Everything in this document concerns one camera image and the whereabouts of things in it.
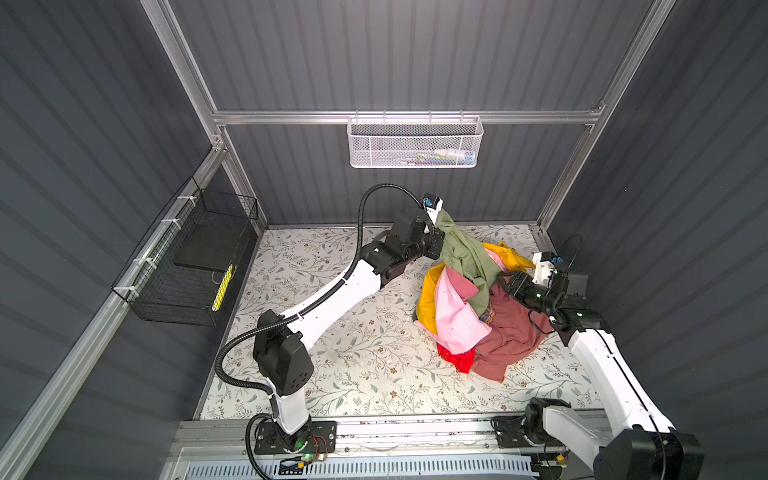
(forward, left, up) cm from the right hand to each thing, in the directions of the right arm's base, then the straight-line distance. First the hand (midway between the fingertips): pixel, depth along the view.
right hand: (508, 281), depth 80 cm
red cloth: (-15, +11, -18) cm, 26 cm away
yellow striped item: (-8, +71, +10) cm, 72 cm away
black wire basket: (-10, +79, +10) cm, 80 cm away
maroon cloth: (-6, -6, -19) cm, 21 cm away
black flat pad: (+4, +77, +12) cm, 78 cm away
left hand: (+8, +19, +12) cm, 24 cm away
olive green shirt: (+6, +12, +7) cm, 15 cm away
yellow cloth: (-2, +21, -12) cm, 25 cm away
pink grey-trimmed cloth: (-10, +13, -6) cm, 18 cm away
